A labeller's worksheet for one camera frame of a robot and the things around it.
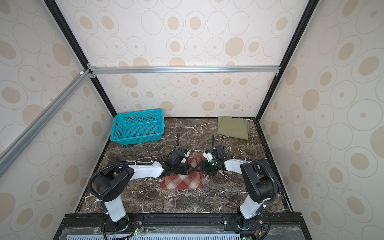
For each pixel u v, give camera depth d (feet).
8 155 1.67
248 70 5.47
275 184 1.42
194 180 2.79
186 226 2.39
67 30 2.44
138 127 3.70
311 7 2.24
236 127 3.71
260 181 1.55
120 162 1.69
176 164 2.45
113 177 1.67
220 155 2.49
